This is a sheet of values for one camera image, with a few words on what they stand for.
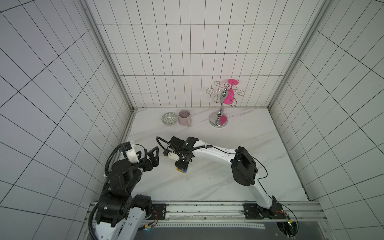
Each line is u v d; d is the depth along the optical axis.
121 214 0.43
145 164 0.53
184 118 1.04
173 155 0.76
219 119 1.11
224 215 0.73
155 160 0.58
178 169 0.86
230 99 1.01
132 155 0.55
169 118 1.10
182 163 0.74
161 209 0.73
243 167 0.51
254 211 0.72
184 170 0.84
